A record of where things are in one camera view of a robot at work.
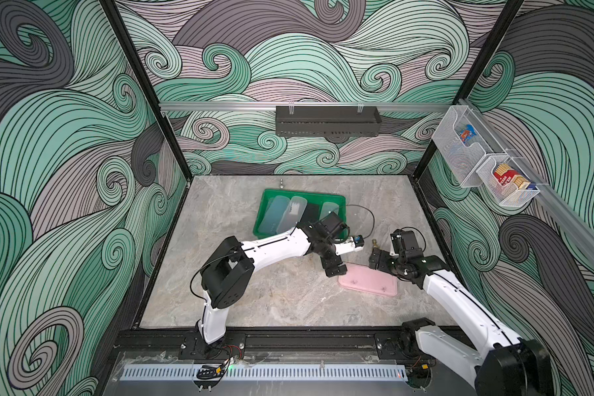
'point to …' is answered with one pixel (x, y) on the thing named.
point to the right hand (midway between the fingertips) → (386, 263)
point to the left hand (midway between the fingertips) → (341, 255)
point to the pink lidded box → (361, 277)
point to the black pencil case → (311, 213)
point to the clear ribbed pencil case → (292, 214)
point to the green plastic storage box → (327, 202)
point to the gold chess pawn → (374, 241)
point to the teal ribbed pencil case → (274, 214)
